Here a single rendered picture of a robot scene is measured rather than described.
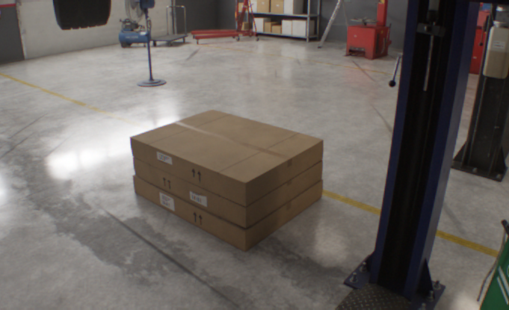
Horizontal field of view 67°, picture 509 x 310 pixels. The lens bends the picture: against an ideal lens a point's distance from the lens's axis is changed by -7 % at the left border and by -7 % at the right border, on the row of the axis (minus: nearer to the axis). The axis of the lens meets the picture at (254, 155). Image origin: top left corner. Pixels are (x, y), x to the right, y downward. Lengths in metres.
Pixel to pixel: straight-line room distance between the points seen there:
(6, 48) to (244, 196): 8.09
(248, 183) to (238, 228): 0.30
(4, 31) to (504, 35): 8.84
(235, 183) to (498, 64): 2.18
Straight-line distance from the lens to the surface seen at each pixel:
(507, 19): 3.43
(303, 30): 10.52
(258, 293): 2.18
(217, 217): 2.49
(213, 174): 2.37
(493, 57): 3.44
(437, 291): 2.34
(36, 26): 10.05
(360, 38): 8.61
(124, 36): 10.11
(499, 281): 1.65
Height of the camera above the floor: 1.48
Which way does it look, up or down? 24 degrees down
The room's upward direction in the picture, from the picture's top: straight up
